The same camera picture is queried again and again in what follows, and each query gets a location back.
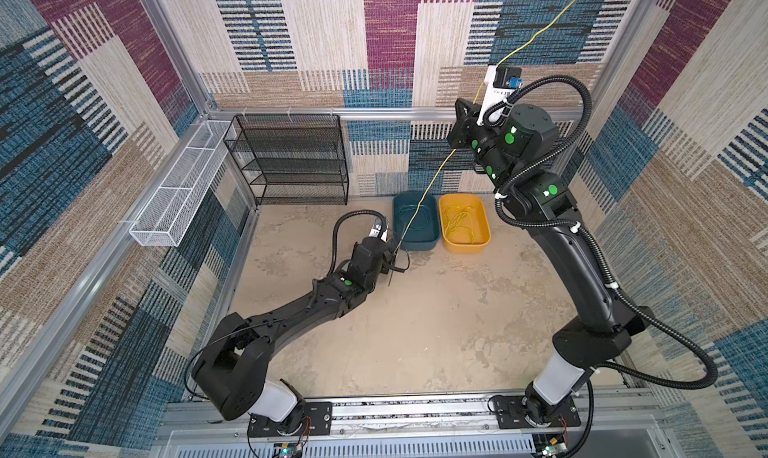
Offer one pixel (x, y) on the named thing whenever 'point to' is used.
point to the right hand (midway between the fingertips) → (458, 104)
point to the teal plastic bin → (423, 233)
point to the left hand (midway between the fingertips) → (378, 237)
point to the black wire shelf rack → (291, 159)
